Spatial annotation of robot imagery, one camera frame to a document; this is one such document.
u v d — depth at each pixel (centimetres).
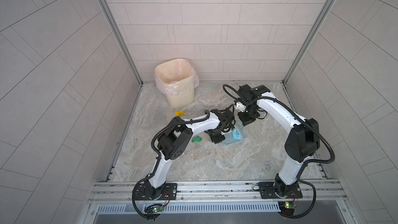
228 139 88
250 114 70
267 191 71
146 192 65
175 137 53
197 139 87
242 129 85
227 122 73
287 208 68
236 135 89
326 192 71
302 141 46
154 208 65
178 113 98
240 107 79
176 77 100
